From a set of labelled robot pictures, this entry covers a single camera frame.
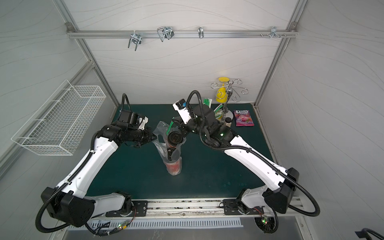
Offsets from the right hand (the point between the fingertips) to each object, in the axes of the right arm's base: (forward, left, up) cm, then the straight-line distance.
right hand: (173, 118), depth 64 cm
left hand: (-1, +11, -14) cm, 18 cm away
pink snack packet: (+31, -43, -35) cm, 64 cm away
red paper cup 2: (-11, +2, -30) cm, 32 cm away
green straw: (+1, +2, -7) cm, 7 cm away
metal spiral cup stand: (+32, -30, -10) cm, 45 cm away
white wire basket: (-3, +54, -4) cm, 54 cm away
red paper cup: (+2, +2, -19) cm, 19 cm away
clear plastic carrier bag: (-9, +4, -17) cm, 19 cm away
